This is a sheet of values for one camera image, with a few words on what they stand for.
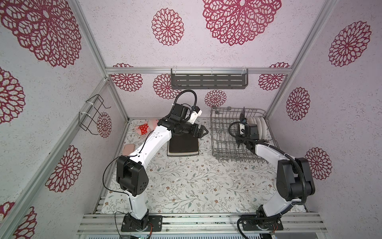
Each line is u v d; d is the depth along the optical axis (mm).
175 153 982
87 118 747
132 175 461
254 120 968
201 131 709
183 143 1038
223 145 1036
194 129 706
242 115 978
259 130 763
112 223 749
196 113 727
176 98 647
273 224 730
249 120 990
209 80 997
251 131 730
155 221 744
